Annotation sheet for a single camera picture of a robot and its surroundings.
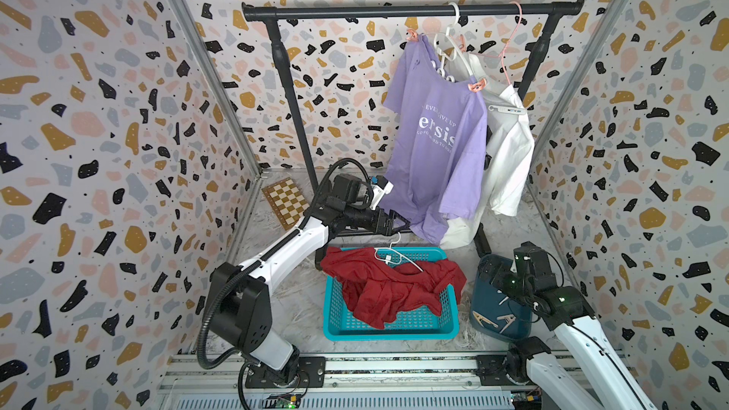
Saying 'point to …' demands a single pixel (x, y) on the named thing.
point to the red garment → (378, 291)
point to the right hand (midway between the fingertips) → (492, 272)
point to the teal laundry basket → (342, 323)
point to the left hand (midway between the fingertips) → (402, 220)
